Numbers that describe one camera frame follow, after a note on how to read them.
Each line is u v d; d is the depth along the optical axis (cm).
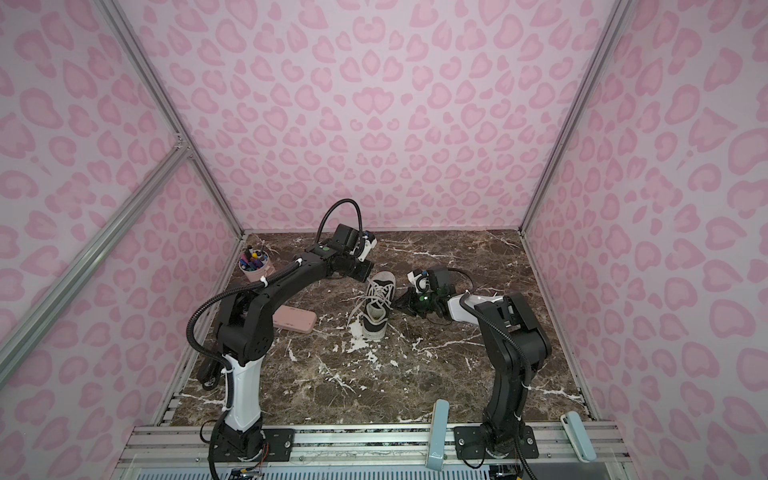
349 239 77
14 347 50
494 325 48
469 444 73
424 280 89
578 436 71
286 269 61
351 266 81
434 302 77
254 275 96
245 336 53
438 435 73
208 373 82
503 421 61
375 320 88
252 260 95
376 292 95
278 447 73
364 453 72
